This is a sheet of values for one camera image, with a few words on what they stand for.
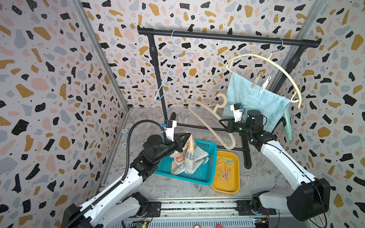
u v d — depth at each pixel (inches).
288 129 30.6
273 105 25.1
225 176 33.0
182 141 26.1
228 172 33.7
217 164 35.3
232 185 32.4
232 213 29.2
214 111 31.4
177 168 32.3
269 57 21.7
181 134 25.4
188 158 29.4
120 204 22.1
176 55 36.5
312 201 15.9
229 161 35.8
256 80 25.1
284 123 31.1
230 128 27.1
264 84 24.2
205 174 33.7
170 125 23.6
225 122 29.5
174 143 23.8
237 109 26.9
